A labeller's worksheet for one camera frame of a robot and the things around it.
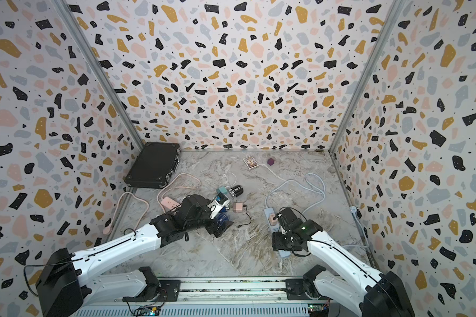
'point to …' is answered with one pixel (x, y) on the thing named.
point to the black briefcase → (155, 165)
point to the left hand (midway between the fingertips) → (228, 213)
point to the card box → (250, 162)
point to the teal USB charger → (223, 189)
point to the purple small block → (270, 161)
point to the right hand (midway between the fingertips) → (279, 244)
